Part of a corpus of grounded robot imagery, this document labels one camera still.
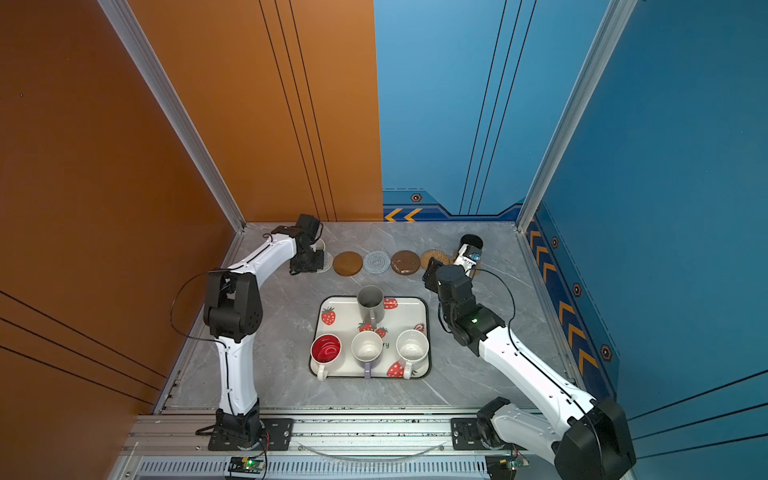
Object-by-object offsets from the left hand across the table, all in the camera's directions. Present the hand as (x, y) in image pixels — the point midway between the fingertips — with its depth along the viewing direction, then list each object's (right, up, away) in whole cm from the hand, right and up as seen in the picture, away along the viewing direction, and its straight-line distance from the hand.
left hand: (315, 264), depth 101 cm
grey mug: (+20, -11, -10) cm, 25 cm away
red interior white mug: (+7, -24, -16) cm, 30 cm away
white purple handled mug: (+19, -24, -14) cm, 33 cm away
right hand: (+38, +1, -22) cm, 44 cm away
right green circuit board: (+53, -48, -29) cm, 77 cm away
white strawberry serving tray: (+9, -16, -7) cm, 20 cm away
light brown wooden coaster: (+10, 0, +9) cm, 13 cm away
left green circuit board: (-6, -46, -31) cm, 56 cm away
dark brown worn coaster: (+31, 0, +8) cm, 32 cm away
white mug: (+32, -24, -14) cm, 43 cm away
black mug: (+54, +8, +1) cm, 54 cm away
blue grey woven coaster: (+21, +1, +8) cm, 22 cm away
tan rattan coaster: (+41, +4, +11) cm, 43 cm away
